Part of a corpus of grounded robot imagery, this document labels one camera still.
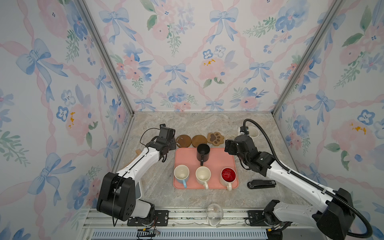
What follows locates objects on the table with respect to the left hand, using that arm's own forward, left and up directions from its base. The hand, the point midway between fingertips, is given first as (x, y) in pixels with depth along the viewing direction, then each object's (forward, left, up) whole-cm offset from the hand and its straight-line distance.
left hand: (170, 140), depth 88 cm
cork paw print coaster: (+10, -29, -12) cm, 33 cm away
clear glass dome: (-36, -25, -14) cm, 46 cm away
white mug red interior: (-17, -34, -11) cm, 39 cm away
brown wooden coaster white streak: (+8, -7, -12) cm, 16 cm away
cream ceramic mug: (-16, -20, -11) cm, 28 cm away
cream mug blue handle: (-15, -7, -11) cm, 20 cm away
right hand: (-4, -34, +7) cm, 35 cm away
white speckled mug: (+12, -54, -6) cm, 56 cm away
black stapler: (-23, -49, -4) cm, 54 cm away
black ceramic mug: (-3, -20, -8) cm, 22 cm away
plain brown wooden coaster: (+9, -17, -12) cm, 22 cm away
